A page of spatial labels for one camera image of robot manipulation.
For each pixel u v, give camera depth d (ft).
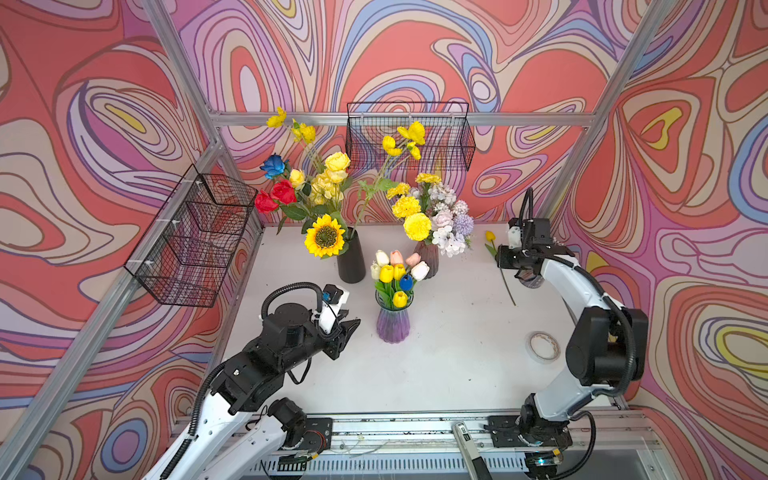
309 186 2.51
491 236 3.77
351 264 3.19
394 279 2.28
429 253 2.70
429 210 2.90
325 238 2.14
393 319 2.92
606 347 1.52
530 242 2.32
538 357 2.75
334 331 1.80
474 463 2.18
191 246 2.57
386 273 2.23
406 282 2.18
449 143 3.30
